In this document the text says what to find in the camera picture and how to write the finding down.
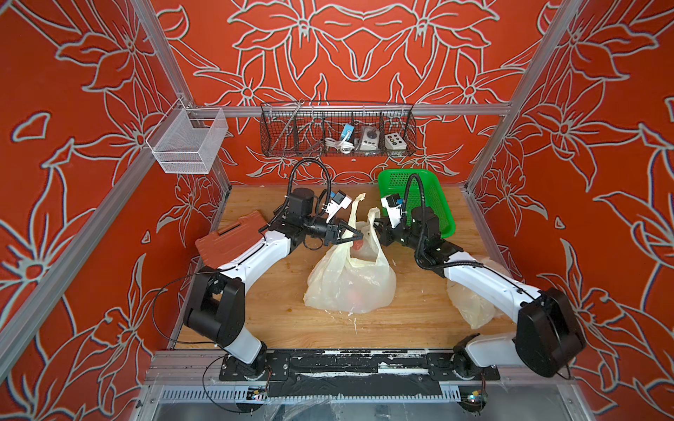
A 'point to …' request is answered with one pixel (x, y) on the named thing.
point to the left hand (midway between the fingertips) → (359, 236)
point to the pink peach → (357, 244)
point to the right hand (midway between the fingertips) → (366, 220)
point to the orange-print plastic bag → (354, 276)
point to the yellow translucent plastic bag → (474, 310)
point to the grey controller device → (369, 139)
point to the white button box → (393, 140)
